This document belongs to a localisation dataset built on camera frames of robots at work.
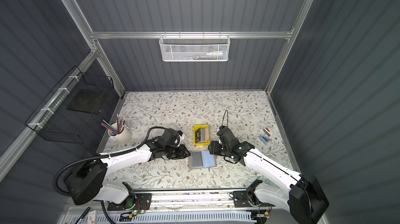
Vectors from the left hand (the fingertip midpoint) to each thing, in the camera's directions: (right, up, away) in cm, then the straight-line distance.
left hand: (190, 154), depth 83 cm
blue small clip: (+44, +6, +9) cm, 45 cm away
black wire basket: (-58, +23, -11) cm, 63 cm away
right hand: (+12, +3, -1) cm, 13 cm away
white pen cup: (-38, +8, +4) cm, 39 cm away
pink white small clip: (+47, +10, +13) cm, 50 cm away
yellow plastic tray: (+3, +8, +11) cm, 14 cm away
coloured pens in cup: (-45, +12, +5) cm, 47 cm away
